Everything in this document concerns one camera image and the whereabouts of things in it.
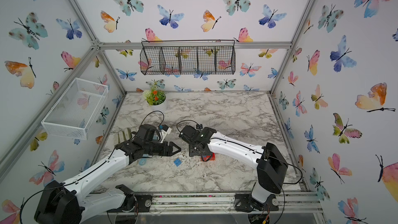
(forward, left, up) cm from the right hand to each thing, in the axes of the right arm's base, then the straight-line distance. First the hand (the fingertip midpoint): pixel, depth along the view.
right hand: (197, 150), depth 79 cm
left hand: (0, +10, +1) cm, 10 cm away
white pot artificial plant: (+31, +28, +2) cm, 42 cm away
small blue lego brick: (-3, +11, -10) cm, 16 cm away
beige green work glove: (+12, +46, -10) cm, 49 cm away
